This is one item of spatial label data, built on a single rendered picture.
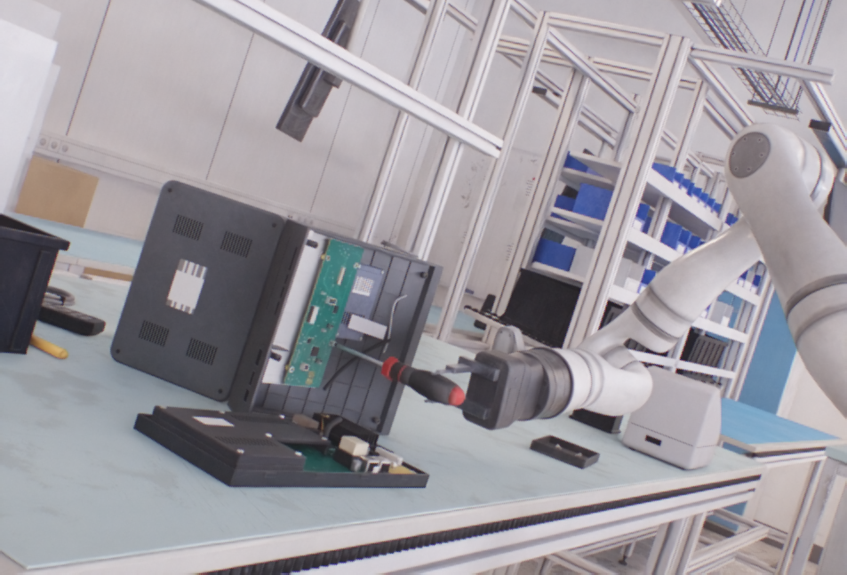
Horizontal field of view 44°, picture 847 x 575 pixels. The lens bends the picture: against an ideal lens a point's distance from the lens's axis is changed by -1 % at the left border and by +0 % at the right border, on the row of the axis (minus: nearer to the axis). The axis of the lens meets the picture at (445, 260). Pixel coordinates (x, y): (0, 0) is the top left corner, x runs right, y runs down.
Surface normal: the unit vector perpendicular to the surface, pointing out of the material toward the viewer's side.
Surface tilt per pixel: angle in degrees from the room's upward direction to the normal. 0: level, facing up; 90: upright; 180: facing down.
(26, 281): 90
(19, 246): 90
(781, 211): 82
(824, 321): 79
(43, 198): 90
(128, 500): 0
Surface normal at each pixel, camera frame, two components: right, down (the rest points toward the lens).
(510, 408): 0.78, 0.26
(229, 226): -0.25, -0.07
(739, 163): -0.84, -0.24
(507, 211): -0.47, -0.14
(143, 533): 0.31, -0.95
